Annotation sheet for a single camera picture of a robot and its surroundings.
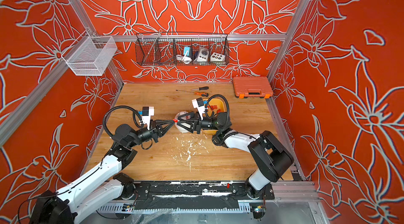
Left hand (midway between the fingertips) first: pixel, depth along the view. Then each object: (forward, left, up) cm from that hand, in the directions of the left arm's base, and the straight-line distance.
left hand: (173, 123), depth 66 cm
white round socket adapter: (+44, -10, +5) cm, 46 cm away
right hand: (-1, -2, 0) cm, 2 cm away
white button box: (+47, -19, +2) cm, 50 cm away
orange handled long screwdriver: (+41, -7, -25) cm, 48 cm away
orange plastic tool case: (+48, -49, -22) cm, 72 cm away
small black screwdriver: (+48, -11, -27) cm, 56 cm away
